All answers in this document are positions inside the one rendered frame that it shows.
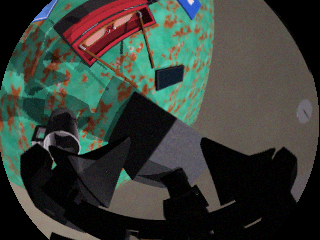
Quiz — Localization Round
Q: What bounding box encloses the dark grey mug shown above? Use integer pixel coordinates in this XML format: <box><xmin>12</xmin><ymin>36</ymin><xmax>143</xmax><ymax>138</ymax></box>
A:
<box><xmin>31</xmin><ymin>107</ymin><xmax>81</xmax><ymax>154</ymax></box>

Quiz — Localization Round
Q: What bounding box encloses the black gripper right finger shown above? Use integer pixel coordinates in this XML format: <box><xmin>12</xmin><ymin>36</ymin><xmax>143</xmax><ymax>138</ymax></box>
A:
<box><xmin>200</xmin><ymin>137</ymin><xmax>276</xmax><ymax>206</ymax></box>

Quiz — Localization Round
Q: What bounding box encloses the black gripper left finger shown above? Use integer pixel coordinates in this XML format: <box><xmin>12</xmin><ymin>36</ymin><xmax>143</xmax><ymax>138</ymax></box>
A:
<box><xmin>48</xmin><ymin>136</ymin><xmax>131</xmax><ymax>208</ymax></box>

